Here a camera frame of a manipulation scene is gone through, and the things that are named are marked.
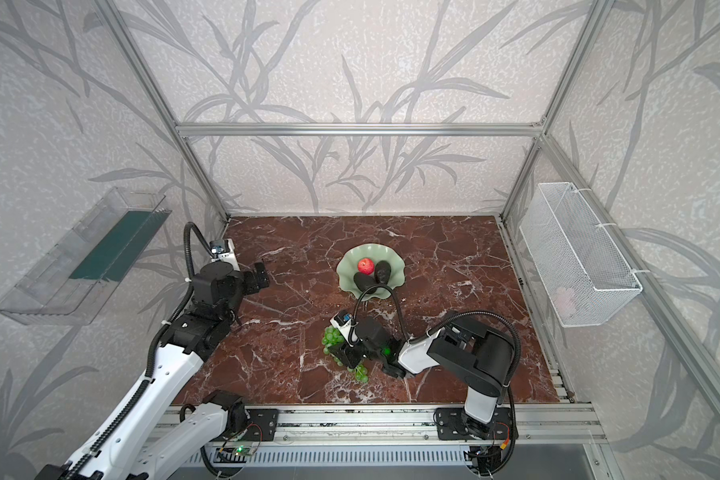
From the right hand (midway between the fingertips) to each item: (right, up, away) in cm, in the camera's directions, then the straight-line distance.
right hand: (336, 333), depth 86 cm
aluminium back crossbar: (+53, +63, +9) cm, 82 cm away
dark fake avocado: (+14, +17, +12) cm, 24 cm away
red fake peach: (+8, +18, +14) cm, 24 cm away
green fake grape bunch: (0, 0, -4) cm, 4 cm away
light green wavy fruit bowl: (+2, +18, +15) cm, 24 cm away
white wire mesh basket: (+55, +19, -26) cm, 64 cm away
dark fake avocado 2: (+8, +13, +10) cm, 18 cm away
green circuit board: (-20, -23, -16) cm, 35 cm away
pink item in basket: (+58, +12, -15) cm, 61 cm away
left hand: (-21, +24, -11) cm, 33 cm away
